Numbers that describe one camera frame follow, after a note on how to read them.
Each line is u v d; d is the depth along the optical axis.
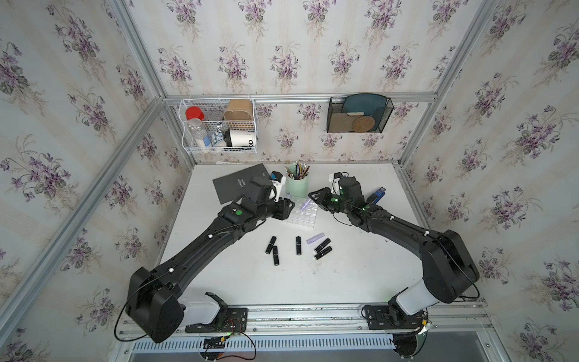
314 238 0.92
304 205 0.84
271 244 0.90
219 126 0.93
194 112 0.92
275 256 0.86
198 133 0.87
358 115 0.93
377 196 1.02
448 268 0.44
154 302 0.38
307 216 0.97
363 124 0.98
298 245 0.89
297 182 0.95
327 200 0.75
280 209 0.67
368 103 0.93
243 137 0.93
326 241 0.90
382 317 0.73
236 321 0.72
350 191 0.67
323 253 0.87
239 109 0.88
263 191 0.58
